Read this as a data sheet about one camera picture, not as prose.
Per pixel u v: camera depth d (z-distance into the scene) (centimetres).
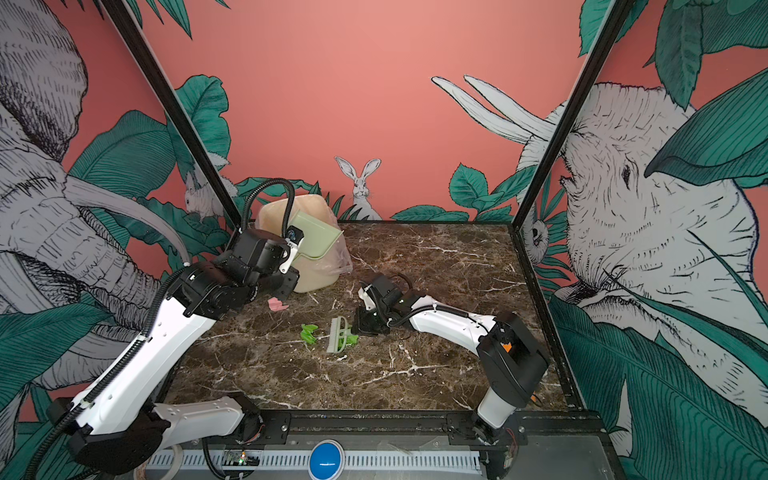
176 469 68
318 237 76
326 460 69
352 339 88
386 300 66
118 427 38
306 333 88
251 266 47
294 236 58
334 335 88
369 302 76
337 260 89
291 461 70
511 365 44
